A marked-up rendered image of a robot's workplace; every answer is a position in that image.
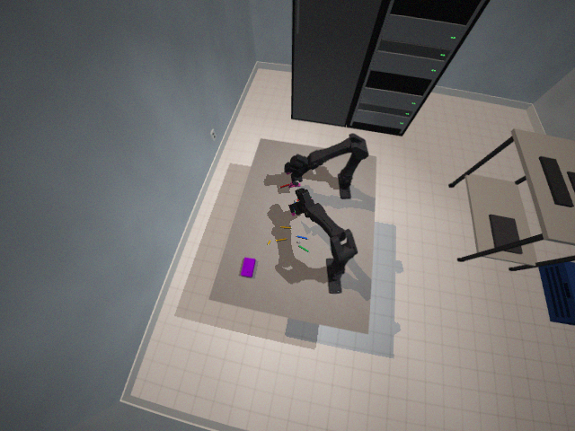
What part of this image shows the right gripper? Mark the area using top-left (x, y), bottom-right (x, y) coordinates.
top-left (287, 169), bottom-right (305, 188)

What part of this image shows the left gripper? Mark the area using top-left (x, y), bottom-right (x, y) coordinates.
top-left (289, 203), bottom-right (304, 216)

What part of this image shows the purple rectangular block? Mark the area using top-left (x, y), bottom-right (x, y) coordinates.
top-left (241, 258), bottom-right (256, 277)

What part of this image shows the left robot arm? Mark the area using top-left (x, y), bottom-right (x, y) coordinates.
top-left (296, 189), bottom-right (358, 294)

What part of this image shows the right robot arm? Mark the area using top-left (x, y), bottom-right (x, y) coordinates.
top-left (284, 133), bottom-right (368, 199)

